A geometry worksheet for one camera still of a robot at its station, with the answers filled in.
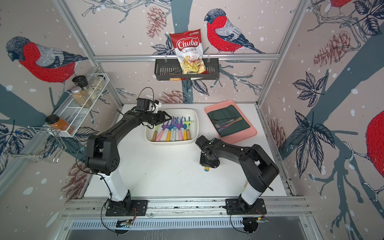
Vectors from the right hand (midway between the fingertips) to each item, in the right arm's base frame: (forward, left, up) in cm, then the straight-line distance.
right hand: (204, 164), depth 89 cm
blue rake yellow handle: (+20, +25, +2) cm, 32 cm away
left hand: (+23, +22, +18) cm, 36 cm away
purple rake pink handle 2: (+26, +18, +2) cm, 32 cm away
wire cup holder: (-8, +69, +35) cm, 77 cm away
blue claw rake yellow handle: (+26, +15, +2) cm, 30 cm away
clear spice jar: (+32, +63, +36) cm, 79 cm away
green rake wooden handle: (+19, +35, +2) cm, 40 cm away
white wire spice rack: (+10, +67, +31) cm, 75 cm away
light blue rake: (+24, +22, +2) cm, 33 cm away
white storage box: (+9, +30, +23) cm, 39 cm away
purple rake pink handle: (+26, +29, +2) cm, 39 cm away
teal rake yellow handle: (-3, -1, 0) cm, 3 cm away
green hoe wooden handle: (+22, +12, +3) cm, 25 cm away
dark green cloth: (+34, -17, +1) cm, 38 cm away
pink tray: (+20, -23, 0) cm, 31 cm away
